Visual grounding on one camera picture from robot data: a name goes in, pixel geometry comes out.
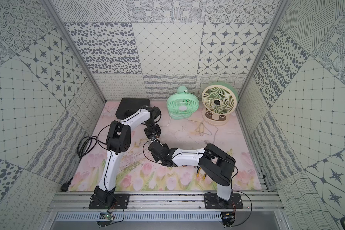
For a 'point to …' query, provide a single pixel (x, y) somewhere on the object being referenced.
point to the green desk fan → (181, 105)
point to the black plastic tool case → (129, 105)
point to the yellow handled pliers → (199, 169)
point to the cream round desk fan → (220, 99)
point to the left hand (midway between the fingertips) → (156, 138)
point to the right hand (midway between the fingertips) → (159, 149)
